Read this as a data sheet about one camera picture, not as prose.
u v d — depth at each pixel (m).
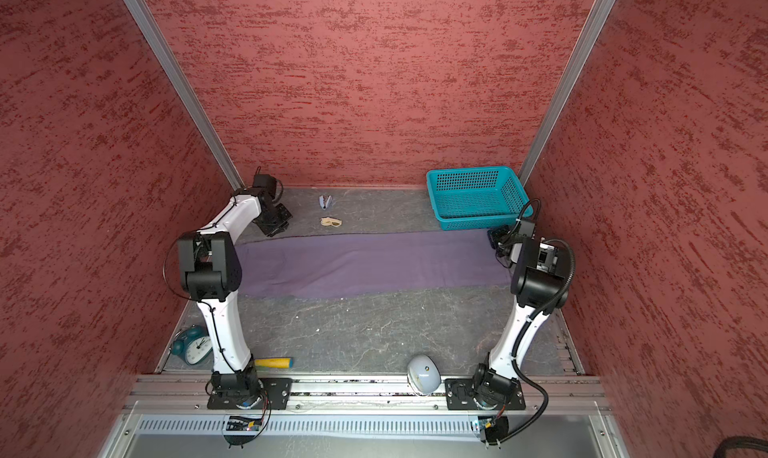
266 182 0.83
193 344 0.76
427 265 0.98
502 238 0.95
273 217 0.87
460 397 0.73
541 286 0.57
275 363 0.78
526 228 0.83
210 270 0.56
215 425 0.71
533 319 0.57
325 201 1.16
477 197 1.12
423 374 0.70
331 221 1.10
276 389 0.75
